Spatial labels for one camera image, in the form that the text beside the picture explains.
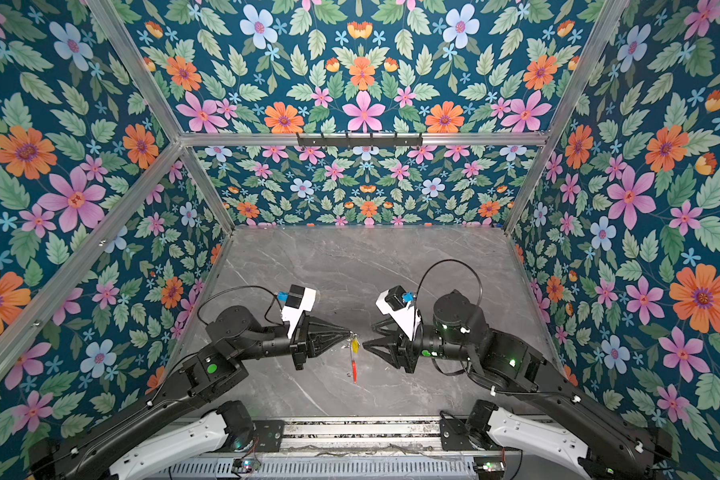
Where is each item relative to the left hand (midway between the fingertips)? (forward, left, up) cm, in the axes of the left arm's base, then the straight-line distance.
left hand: (346, 336), depth 52 cm
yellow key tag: (0, -1, -5) cm, 5 cm away
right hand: (+2, -4, -4) cm, 6 cm away
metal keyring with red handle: (+8, +2, -38) cm, 39 cm away
